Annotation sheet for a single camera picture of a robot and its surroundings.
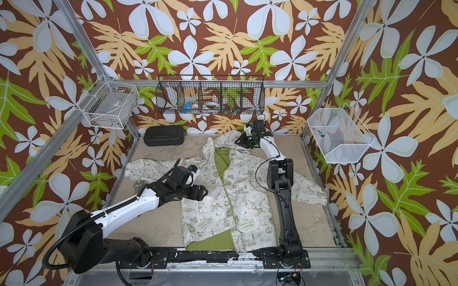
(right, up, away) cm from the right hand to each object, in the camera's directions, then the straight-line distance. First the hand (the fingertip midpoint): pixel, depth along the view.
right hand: (236, 141), depth 107 cm
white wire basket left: (-64, +17, -20) cm, 69 cm away
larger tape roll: (-14, +20, -8) cm, 26 cm away
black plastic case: (-50, +4, +5) cm, 51 cm away
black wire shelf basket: (-15, +26, -8) cm, 31 cm away
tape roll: (-23, +18, -11) cm, 31 cm away
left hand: (-17, -24, -22) cm, 37 cm away
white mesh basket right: (+49, 0, -23) cm, 54 cm away
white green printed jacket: (-2, -38, -24) cm, 45 cm away
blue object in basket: (-27, +19, -11) cm, 35 cm away
